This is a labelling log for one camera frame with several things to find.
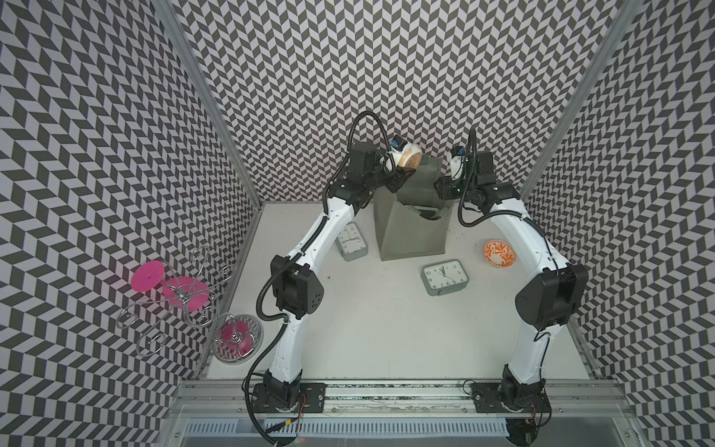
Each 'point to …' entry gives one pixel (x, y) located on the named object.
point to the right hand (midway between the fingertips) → (443, 185)
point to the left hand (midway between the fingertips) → (409, 166)
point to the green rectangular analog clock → (444, 277)
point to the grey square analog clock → (351, 243)
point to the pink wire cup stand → (190, 291)
